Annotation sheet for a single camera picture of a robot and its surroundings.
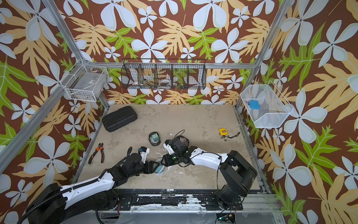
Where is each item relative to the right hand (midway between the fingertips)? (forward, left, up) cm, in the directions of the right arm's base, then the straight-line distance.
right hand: (162, 161), depth 83 cm
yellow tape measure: (+25, -43, -4) cm, 50 cm away
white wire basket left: (+40, +48, +29) cm, 69 cm away
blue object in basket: (+28, -57, +20) cm, 67 cm away
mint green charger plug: (+20, +7, -4) cm, 21 cm away
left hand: (0, +3, 0) cm, 3 cm away
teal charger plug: (-4, +2, -2) cm, 5 cm away
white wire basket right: (+27, -63, +20) cm, 72 cm away
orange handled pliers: (+13, +45, -6) cm, 47 cm away
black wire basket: (+53, 0, +26) cm, 59 cm away
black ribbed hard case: (+34, +36, 0) cm, 49 cm away
